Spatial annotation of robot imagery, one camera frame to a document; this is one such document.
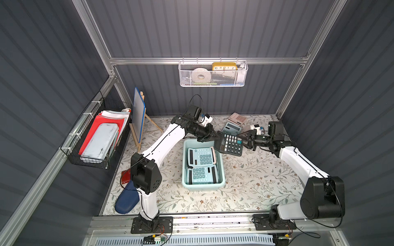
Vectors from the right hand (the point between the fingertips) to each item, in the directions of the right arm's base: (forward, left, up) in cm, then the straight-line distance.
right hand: (241, 137), depth 79 cm
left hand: (-3, +11, +1) cm, 11 cm away
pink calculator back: (+33, -6, -21) cm, 40 cm away
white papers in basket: (+8, +61, +8) cm, 62 cm away
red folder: (+3, +71, +9) cm, 72 cm away
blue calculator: (-14, +18, -16) cm, 28 cm away
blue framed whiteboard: (+19, +60, -2) cm, 63 cm away
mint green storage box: (-2, +23, -14) cm, 28 cm away
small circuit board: (-43, +46, -25) cm, 68 cm away
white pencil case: (-10, +65, +9) cm, 67 cm away
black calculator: (-4, +7, 0) cm, 8 cm away
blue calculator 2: (+24, -1, -22) cm, 32 cm away
